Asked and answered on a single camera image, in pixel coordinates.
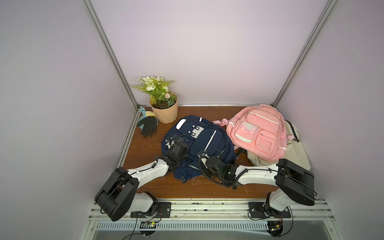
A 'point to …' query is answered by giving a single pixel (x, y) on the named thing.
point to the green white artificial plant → (156, 87)
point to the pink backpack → (259, 130)
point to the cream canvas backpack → (295, 153)
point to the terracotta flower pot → (166, 110)
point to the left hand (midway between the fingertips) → (186, 149)
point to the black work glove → (150, 126)
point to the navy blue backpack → (203, 136)
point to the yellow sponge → (150, 113)
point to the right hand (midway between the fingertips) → (202, 159)
